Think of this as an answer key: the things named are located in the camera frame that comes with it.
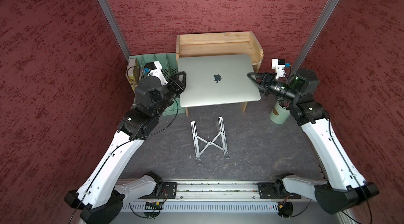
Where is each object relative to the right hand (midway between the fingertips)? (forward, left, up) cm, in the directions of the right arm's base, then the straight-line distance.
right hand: (243, 81), depth 60 cm
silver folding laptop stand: (-8, +19, -43) cm, 48 cm away
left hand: (+1, +22, +1) cm, 22 cm away
